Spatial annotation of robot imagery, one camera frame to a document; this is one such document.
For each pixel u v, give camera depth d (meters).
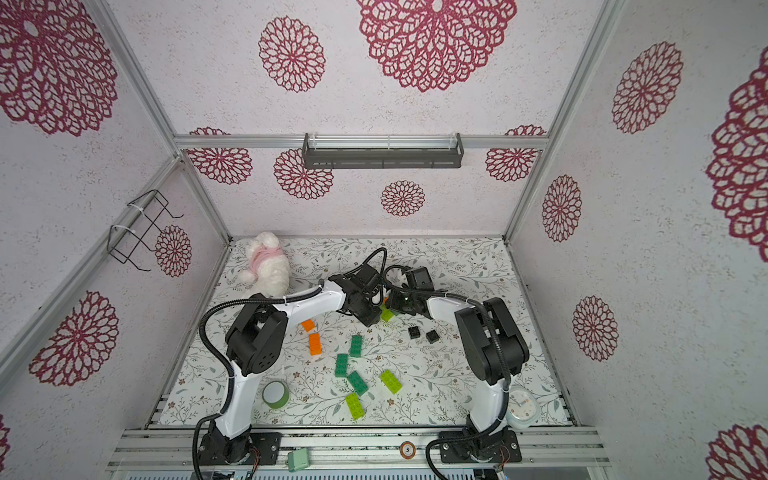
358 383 0.83
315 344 0.91
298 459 0.71
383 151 0.94
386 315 0.97
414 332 0.94
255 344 0.54
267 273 1.00
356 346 0.92
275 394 0.78
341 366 0.87
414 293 0.79
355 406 0.79
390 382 0.83
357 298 0.73
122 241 0.73
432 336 0.92
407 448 0.74
